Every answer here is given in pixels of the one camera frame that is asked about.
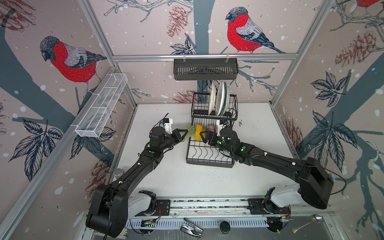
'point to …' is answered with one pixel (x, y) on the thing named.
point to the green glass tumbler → (191, 131)
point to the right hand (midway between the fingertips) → (203, 136)
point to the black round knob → (224, 227)
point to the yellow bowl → (199, 129)
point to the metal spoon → (316, 219)
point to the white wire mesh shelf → (99, 111)
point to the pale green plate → (227, 99)
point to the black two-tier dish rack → (198, 152)
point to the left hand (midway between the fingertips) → (188, 131)
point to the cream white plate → (212, 98)
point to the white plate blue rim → (220, 98)
